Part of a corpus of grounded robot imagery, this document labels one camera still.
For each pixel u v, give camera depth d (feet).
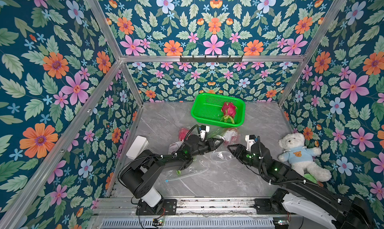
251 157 2.13
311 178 2.57
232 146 2.44
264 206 2.41
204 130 2.55
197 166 2.65
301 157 2.70
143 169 1.64
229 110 3.42
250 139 2.34
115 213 2.41
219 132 3.20
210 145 2.38
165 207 2.41
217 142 2.57
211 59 3.03
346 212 1.34
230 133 2.84
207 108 3.80
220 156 2.57
